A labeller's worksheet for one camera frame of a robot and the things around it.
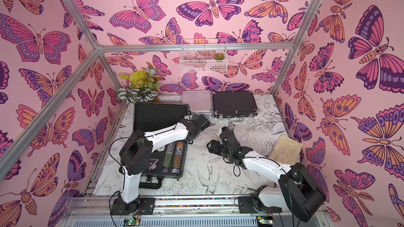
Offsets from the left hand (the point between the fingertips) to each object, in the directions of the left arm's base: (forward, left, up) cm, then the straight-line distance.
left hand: (192, 130), depth 94 cm
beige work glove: (-11, -54, -5) cm, 55 cm away
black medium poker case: (+22, -27, -1) cm, 35 cm away
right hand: (-10, -11, +2) cm, 15 cm away
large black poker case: (-18, +12, -1) cm, 22 cm away
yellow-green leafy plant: (+31, +32, +14) cm, 46 cm away
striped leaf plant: (+13, +34, +16) cm, 40 cm away
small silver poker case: (+28, -3, -5) cm, 29 cm away
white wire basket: (+36, -7, +28) cm, 46 cm away
